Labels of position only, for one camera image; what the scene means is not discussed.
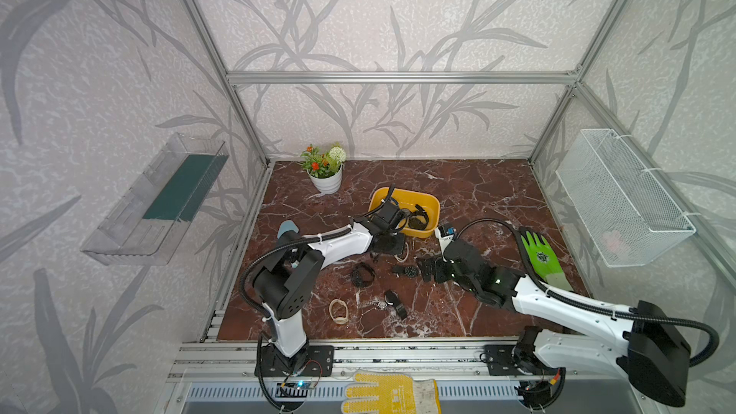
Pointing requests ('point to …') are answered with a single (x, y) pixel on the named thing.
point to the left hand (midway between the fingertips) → (400, 246)
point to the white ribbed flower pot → (329, 184)
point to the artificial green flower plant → (322, 165)
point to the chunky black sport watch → (418, 219)
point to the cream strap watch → (407, 254)
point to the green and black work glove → (543, 259)
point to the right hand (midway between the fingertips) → (428, 255)
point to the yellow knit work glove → (397, 393)
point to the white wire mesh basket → (628, 217)
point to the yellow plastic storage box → (408, 199)
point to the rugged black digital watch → (362, 275)
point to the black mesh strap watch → (409, 271)
